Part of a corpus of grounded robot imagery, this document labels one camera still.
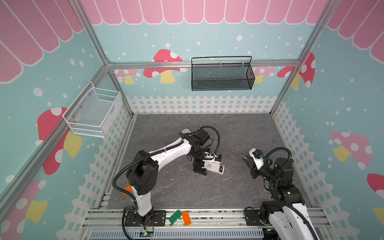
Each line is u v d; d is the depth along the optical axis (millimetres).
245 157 742
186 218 743
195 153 710
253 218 740
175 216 742
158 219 743
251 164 666
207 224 741
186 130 1078
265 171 646
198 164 740
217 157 714
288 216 506
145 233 726
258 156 614
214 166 911
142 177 472
